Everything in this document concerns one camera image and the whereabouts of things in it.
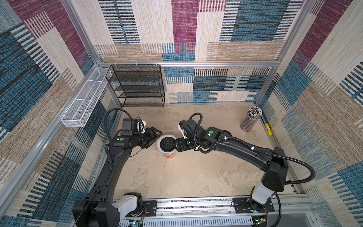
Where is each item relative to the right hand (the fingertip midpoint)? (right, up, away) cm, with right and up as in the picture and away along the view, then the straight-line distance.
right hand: (181, 146), depth 77 cm
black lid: (-8, +2, -1) cm, 8 cm away
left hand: (-12, +6, 0) cm, 13 cm away
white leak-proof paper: (-13, +2, +2) cm, 13 cm away
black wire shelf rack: (-34, +40, +31) cm, 61 cm away
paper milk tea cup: (-7, -7, +8) cm, 12 cm away
